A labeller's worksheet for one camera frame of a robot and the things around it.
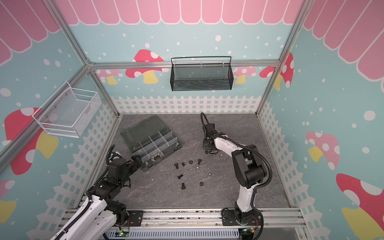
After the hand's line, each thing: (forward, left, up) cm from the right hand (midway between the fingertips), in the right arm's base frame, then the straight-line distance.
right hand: (208, 144), depth 97 cm
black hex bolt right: (-10, +6, -4) cm, 13 cm away
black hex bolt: (-13, +20, -3) cm, 24 cm away
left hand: (-16, +42, +6) cm, 45 cm away
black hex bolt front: (-26, +15, -4) cm, 31 cm away
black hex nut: (-12, +16, -4) cm, 21 cm away
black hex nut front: (-24, +5, -4) cm, 25 cm away
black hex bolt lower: (-19, +17, -5) cm, 26 cm away
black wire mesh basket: (+33, +4, +31) cm, 46 cm away
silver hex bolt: (-6, -2, -3) cm, 7 cm away
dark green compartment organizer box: (+4, +39, -1) cm, 39 cm away
